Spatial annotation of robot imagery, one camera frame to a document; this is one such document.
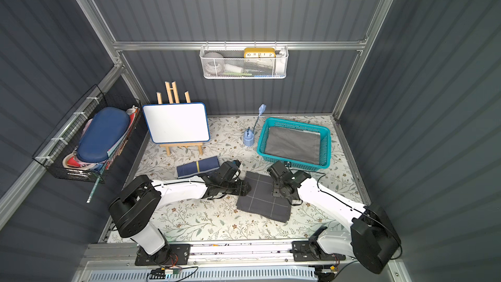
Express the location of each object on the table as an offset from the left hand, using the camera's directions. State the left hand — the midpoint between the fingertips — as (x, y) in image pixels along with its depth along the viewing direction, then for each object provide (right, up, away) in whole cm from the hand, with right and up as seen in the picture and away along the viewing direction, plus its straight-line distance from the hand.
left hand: (247, 190), depth 87 cm
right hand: (+16, +1, -3) cm, 16 cm away
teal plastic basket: (+38, +18, +7) cm, 43 cm away
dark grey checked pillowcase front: (+6, -4, 0) cm, 7 cm away
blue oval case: (-51, +27, -18) cm, 60 cm away
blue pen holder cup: (0, +25, +14) cm, 28 cm away
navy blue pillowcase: (-25, +9, +9) cm, 28 cm away
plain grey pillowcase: (+26, +20, +12) cm, 35 cm away
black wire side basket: (-60, +19, -25) cm, 68 cm away
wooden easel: (-33, +42, +2) cm, 53 cm away
